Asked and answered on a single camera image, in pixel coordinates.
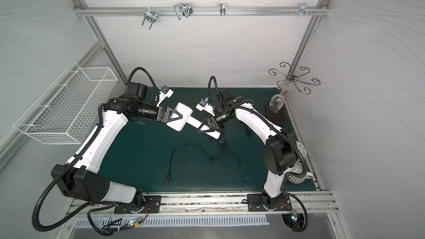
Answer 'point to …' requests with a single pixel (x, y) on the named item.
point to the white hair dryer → (187, 118)
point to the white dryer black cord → (169, 176)
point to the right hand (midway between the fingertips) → (199, 130)
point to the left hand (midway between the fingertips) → (179, 117)
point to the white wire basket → (60, 114)
